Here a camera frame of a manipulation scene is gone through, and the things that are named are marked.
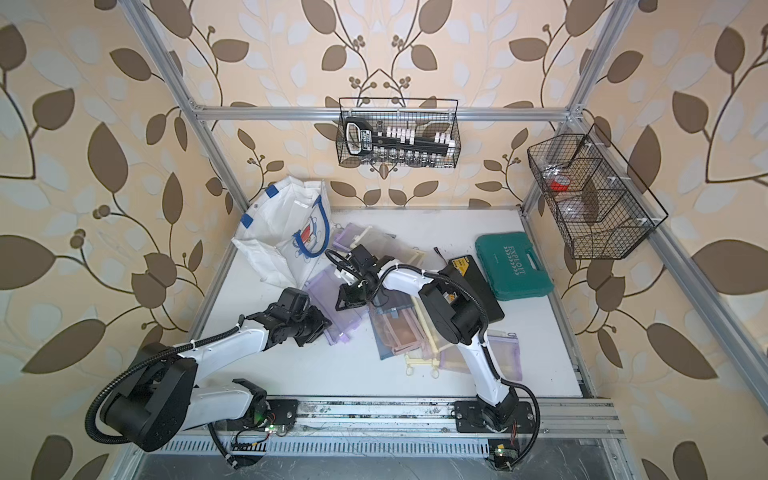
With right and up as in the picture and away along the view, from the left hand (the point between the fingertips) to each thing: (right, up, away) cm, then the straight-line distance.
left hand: (329, 320), depth 88 cm
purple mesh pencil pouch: (-3, +8, +6) cm, 10 cm away
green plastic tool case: (+58, +15, +9) cm, 61 cm away
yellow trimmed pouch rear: (+14, +22, +16) cm, 31 cm away
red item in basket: (+65, +40, -8) cm, 77 cm away
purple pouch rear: (+1, +25, +21) cm, 32 cm away
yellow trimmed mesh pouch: (+28, +6, -29) cm, 41 cm away
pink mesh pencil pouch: (+20, -1, -2) cm, 20 cm away
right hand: (+3, +3, +3) cm, 5 cm away
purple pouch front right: (+51, -6, -4) cm, 52 cm away
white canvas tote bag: (-16, +27, +8) cm, 32 cm away
